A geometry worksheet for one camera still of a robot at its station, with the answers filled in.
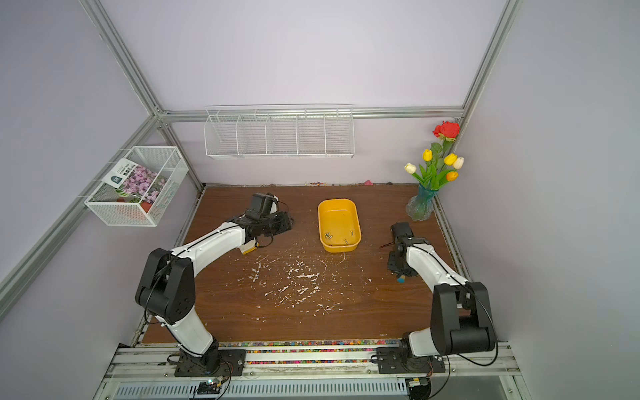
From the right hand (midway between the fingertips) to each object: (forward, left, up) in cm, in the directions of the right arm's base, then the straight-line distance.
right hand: (400, 266), depth 90 cm
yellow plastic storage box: (+21, +21, -4) cm, 30 cm away
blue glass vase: (+25, -12, +4) cm, 28 cm away
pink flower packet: (+13, +84, +31) cm, 90 cm away
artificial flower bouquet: (+31, -16, +20) cm, 40 cm away
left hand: (+13, +40, +9) cm, 43 cm away
